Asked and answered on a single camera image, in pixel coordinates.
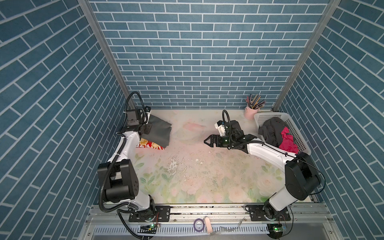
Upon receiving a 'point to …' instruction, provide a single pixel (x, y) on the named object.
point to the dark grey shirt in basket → (270, 129)
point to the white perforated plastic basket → (299, 139)
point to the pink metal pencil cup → (249, 113)
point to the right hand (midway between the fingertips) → (208, 140)
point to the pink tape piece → (209, 229)
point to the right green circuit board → (275, 230)
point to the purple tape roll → (201, 220)
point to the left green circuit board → (151, 229)
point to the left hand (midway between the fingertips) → (143, 121)
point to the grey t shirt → (159, 132)
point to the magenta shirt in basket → (287, 143)
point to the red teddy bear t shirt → (144, 143)
